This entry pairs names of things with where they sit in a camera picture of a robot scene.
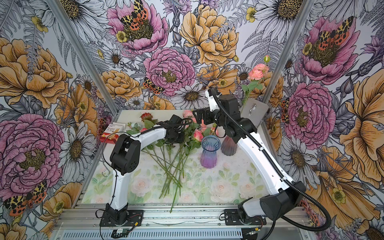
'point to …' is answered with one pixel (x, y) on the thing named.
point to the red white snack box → (111, 134)
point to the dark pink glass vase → (228, 146)
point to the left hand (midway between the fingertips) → (181, 143)
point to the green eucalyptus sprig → (134, 128)
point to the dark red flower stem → (149, 122)
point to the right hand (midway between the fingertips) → (201, 113)
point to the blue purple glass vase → (210, 144)
